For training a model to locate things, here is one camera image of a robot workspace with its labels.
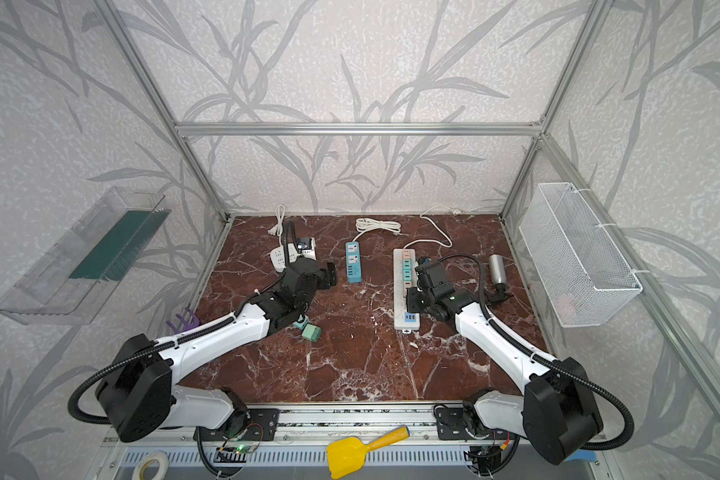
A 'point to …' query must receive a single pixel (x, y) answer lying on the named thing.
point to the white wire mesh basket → (578, 268)
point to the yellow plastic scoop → (346, 454)
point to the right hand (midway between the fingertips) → (412, 287)
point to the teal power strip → (353, 262)
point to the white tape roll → (163, 461)
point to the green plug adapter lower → (312, 333)
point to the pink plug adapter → (406, 254)
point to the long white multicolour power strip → (404, 277)
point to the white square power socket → (278, 258)
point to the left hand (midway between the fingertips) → (327, 252)
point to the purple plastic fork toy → (194, 321)
